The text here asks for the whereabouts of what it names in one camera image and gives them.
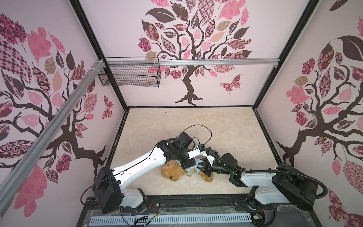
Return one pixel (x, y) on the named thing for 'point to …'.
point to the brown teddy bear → (172, 170)
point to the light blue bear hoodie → (194, 170)
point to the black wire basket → (131, 71)
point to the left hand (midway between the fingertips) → (192, 163)
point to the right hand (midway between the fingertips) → (194, 162)
